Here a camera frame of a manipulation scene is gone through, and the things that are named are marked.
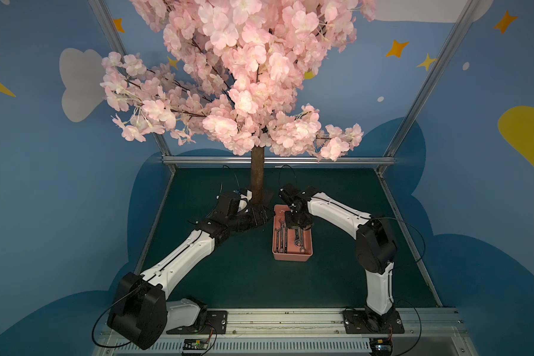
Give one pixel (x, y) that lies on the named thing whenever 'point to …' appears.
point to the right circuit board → (381, 346)
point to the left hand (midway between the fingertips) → (268, 213)
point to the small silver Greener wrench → (277, 231)
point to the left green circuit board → (195, 344)
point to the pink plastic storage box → (290, 244)
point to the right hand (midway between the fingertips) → (295, 223)
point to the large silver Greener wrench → (283, 242)
